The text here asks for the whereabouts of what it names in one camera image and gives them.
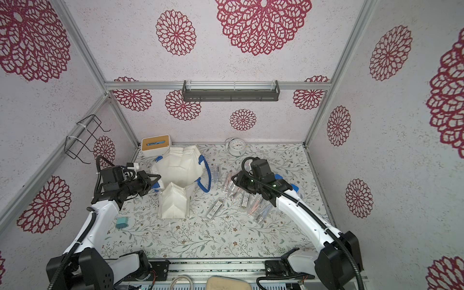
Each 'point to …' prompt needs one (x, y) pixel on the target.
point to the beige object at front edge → (220, 283)
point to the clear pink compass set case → (229, 186)
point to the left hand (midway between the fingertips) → (162, 177)
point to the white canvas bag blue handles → (179, 169)
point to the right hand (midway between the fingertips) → (233, 179)
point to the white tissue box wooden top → (155, 145)
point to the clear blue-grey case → (216, 173)
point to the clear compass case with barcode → (245, 199)
